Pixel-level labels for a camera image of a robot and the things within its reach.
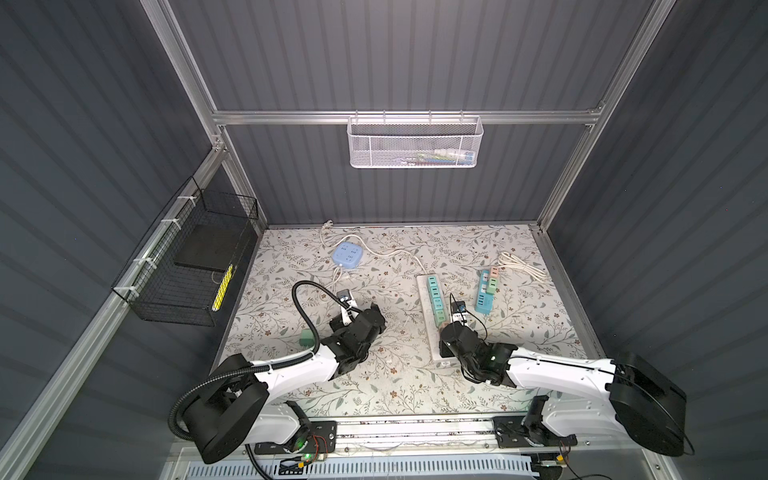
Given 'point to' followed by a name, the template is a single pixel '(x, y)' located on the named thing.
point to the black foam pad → (211, 246)
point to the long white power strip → (433, 329)
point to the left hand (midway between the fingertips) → (362, 310)
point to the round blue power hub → (348, 255)
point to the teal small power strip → (484, 301)
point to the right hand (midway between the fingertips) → (445, 334)
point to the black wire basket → (182, 272)
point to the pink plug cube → (494, 271)
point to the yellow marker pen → (222, 289)
